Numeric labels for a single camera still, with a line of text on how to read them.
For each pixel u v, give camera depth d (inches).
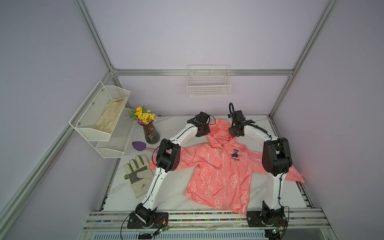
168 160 24.8
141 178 34.6
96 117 30.8
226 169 35.8
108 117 31.0
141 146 40.0
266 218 26.1
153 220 28.3
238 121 30.8
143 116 34.4
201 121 32.7
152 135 38.7
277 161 21.4
